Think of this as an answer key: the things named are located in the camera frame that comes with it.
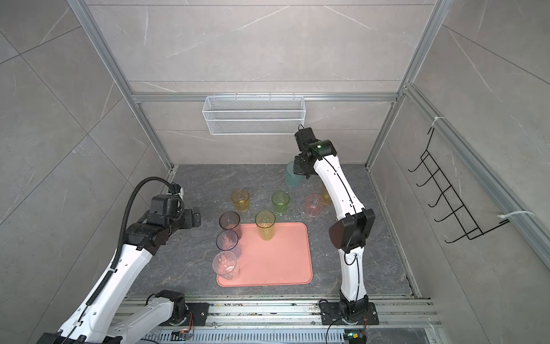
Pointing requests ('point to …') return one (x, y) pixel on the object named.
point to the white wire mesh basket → (249, 114)
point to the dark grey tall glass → (230, 221)
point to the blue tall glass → (228, 241)
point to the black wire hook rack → (448, 194)
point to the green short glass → (280, 199)
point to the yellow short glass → (240, 198)
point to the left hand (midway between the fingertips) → (184, 207)
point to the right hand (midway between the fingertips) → (302, 168)
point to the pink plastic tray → (284, 261)
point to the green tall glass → (265, 221)
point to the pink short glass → (314, 203)
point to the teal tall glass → (293, 179)
